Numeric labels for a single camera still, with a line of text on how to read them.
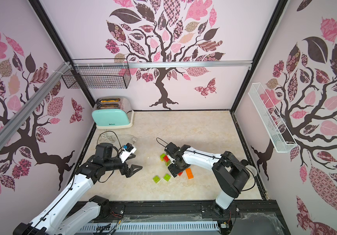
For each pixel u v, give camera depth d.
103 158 0.59
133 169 0.67
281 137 0.65
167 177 0.84
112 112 0.99
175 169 0.76
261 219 0.71
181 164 0.73
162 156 0.88
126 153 0.66
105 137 1.00
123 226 0.70
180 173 0.87
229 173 0.45
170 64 0.92
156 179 0.84
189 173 0.87
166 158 0.85
